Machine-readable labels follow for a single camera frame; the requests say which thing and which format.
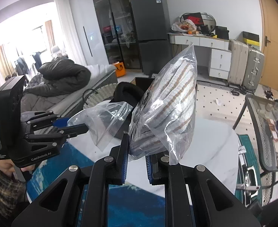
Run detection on clear plastic bag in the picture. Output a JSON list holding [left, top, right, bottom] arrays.
[[67, 101, 133, 151]]

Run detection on striped socks plastic bag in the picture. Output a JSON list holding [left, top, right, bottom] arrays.
[[129, 44, 197, 165]]

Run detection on plaid left forearm sleeve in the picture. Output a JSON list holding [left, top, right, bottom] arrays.
[[0, 171, 29, 226]]

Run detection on person's left hand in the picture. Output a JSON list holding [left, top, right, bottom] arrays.
[[0, 158, 37, 178]]

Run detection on dark puffy jacket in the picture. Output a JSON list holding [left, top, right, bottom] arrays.
[[24, 59, 91, 97]]

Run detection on white woven laundry basket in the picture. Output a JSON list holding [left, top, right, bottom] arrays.
[[82, 83, 118, 109]]

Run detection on orange paper bag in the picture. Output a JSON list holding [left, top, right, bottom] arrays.
[[113, 62, 126, 78]]

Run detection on glass coffee table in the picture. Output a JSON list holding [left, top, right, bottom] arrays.
[[233, 94, 278, 206]]

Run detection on black ROG cardboard box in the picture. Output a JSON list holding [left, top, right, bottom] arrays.
[[131, 77, 154, 92]]

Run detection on dark glass display cabinet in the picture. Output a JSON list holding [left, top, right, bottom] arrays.
[[93, 0, 141, 69]]

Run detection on beige suitcase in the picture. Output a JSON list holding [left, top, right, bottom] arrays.
[[227, 39, 248, 85]]

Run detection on white vanity desk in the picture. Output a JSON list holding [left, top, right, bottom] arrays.
[[169, 33, 232, 80]]

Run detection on silver suitcase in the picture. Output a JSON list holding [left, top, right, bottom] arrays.
[[242, 47, 265, 92]]

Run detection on grey refrigerator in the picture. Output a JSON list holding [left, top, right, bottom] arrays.
[[131, 0, 173, 75]]

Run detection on black yellow box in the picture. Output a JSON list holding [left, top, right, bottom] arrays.
[[242, 31, 260, 50]]

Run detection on white plastic grocery bag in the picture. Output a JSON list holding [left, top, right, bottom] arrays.
[[171, 19, 197, 34]]

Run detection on oval vanity mirror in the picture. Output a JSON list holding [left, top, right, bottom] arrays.
[[179, 12, 217, 34]]

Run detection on wooden door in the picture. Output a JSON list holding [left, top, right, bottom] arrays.
[[259, 0, 278, 91]]

